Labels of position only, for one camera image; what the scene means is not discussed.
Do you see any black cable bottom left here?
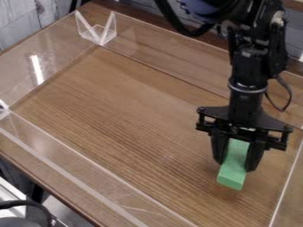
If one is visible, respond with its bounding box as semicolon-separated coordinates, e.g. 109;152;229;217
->
0;200;57;227

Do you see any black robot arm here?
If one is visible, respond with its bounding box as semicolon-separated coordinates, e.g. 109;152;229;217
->
167;0;292;172

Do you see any clear acrylic enclosure wall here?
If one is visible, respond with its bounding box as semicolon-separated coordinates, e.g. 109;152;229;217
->
0;4;303;227

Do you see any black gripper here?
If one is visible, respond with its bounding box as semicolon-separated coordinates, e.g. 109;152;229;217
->
196;90;292;172

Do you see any green rectangular block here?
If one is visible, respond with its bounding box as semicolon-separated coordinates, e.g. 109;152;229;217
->
216;139;249;191

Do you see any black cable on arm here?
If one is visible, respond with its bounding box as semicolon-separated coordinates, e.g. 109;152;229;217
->
152;0;223;38

